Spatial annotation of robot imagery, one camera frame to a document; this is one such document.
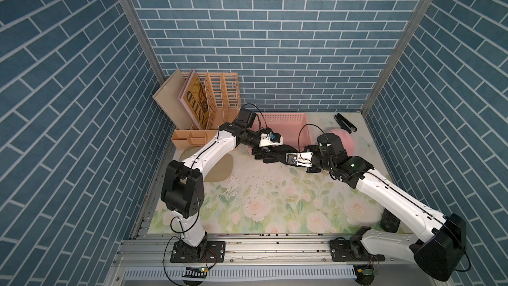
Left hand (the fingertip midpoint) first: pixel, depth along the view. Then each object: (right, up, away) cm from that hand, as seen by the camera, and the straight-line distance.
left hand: (278, 145), depth 83 cm
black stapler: (+41, +10, +31) cm, 52 cm away
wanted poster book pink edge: (-41, +23, +13) cm, 49 cm away
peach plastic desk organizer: (-30, +25, +29) cm, 49 cm away
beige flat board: (-51, +18, +9) cm, 55 cm away
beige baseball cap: (-28, -13, +12) cm, 33 cm away
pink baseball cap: (+36, +2, +16) cm, 40 cm away
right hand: (+9, -2, -4) cm, 10 cm away
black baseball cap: (0, -2, -7) cm, 8 cm away
